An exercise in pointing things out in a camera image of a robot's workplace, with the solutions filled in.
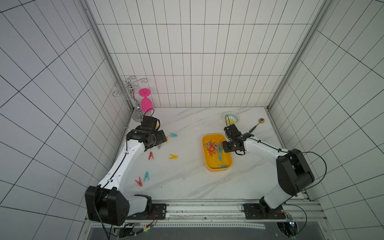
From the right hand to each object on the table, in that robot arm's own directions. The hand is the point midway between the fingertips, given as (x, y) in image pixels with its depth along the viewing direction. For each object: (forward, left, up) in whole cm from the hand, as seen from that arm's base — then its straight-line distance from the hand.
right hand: (221, 146), depth 92 cm
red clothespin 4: (-1, +6, -3) cm, 7 cm away
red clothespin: (-7, +45, -3) cm, 45 cm away
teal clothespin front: (-12, -1, -3) cm, 12 cm away
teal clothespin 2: (-5, +1, -3) cm, 6 cm away
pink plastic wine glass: (+24, +52, +13) cm, 59 cm away
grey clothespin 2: (+3, +8, -3) cm, 10 cm away
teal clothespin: (-20, +44, -3) cm, 49 cm away
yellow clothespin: (-7, +30, -3) cm, 31 cm away
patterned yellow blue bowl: (+27, -9, -2) cm, 28 cm away
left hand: (-7, +38, +12) cm, 41 cm away
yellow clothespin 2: (-3, +9, -2) cm, 10 cm away
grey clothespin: (0, +41, -3) cm, 41 cm away
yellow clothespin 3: (-6, +5, -3) cm, 9 cm away
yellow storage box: (-8, +4, -3) cm, 9 cm away
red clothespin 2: (-23, +48, -4) cm, 53 cm away
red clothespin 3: (+3, +6, -3) cm, 7 cm away
